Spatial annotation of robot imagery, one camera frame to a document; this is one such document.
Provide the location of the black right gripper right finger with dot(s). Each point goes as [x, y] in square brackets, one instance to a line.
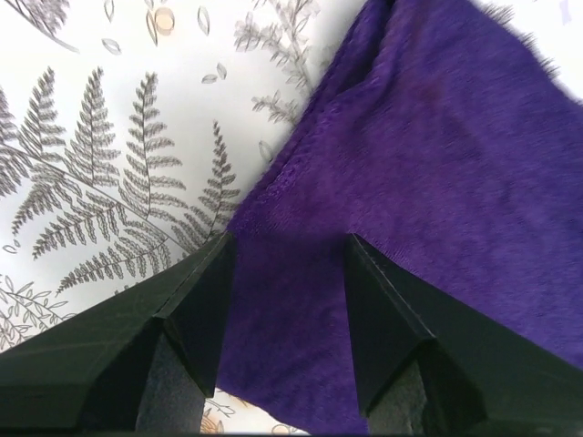
[426, 364]

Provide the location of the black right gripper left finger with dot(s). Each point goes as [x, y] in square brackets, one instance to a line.
[145, 360]

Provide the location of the purple towel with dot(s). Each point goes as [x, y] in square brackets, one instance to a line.
[439, 138]

